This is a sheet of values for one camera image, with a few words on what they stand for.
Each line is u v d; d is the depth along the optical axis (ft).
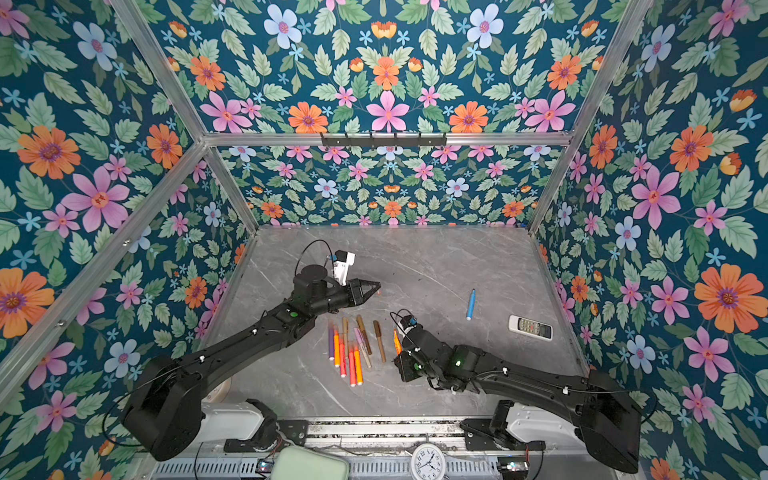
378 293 2.53
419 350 1.89
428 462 2.21
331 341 2.94
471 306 3.15
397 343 2.51
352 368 2.76
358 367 2.76
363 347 2.90
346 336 2.97
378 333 2.98
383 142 3.05
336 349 2.89
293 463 2.23
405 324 2.32
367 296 2.44
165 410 1.35
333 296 2.23
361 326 3.05
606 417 1.32
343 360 2.82
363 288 2.42
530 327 2.98
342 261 2.39
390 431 2.47
